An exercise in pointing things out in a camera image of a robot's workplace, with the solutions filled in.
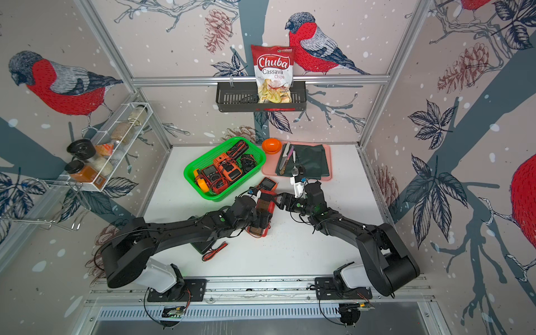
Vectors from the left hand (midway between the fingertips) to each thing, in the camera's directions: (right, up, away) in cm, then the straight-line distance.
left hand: (267, 210), depth 84 cm
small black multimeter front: (-11, +19, +23) cm, 32 cm away
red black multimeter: (-24, +10, +13) cm, 29 cm away
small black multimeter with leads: (-16, +27, +23) cm, 39 cm away
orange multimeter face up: (0, +9, +16) cm, 18 cm away
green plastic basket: (-8, +27, +25) cm, 37 cm away
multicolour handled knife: (+7, +16, +25) cm, 31 cm away
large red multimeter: (-1, +2, -1) cm, 2 cm away
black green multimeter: (-26, -14, -3) cm, 29 cm away
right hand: (+3, +5, +1) cm, 6 cm away
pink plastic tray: (+1, +20, +26) cm, 33 cm away
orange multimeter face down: (-19, +16, +16) cm, 30 cm away
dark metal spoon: (+17, +16, +24) cm, 34 cm away
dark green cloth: (+19, +21, +30) cm, 41 cm away
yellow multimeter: (-31, +11, +11) cm, 35 cm away
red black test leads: (-23, -17, -3) cm, 29 cm away
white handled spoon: (+14, +15, +24) cm, 31 cm away
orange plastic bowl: (+1, +29, +31) cm, 42 cm away
